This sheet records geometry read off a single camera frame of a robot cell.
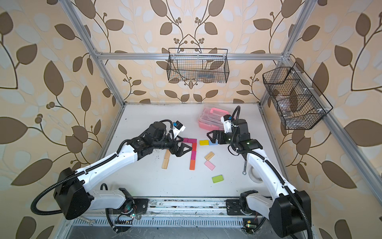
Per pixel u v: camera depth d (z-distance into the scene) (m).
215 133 0.69
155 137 0.61
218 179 0.83
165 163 0.89
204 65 0.98
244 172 0.86
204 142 0.96
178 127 0.67
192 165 0.87
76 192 0.39
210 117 0.97
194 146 0.98
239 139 0.61
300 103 0.73
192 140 0.98
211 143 0.71
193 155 0.91
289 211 0.39
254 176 0.81
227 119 0.71
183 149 0.67
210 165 0.89
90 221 0.71
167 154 0.93
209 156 0.92
